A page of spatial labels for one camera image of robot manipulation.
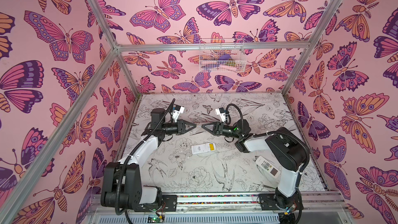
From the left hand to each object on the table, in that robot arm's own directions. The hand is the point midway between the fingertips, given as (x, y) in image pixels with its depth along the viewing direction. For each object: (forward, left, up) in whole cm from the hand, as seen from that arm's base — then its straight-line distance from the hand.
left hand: (196, 126), depth 77 cm
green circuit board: (-36, +19, -23) cm, 47 cm away
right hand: (-1, -4, 0) cm, 4 cm away
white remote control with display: (-13, -39, -20) cm, 46 cm away
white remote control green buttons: (-2, -3, -19) cm, 20 cm away
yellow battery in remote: (-1, -8, -21) cm, 22 cm away
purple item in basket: (+44, -17, +11) cm, 48 cm away
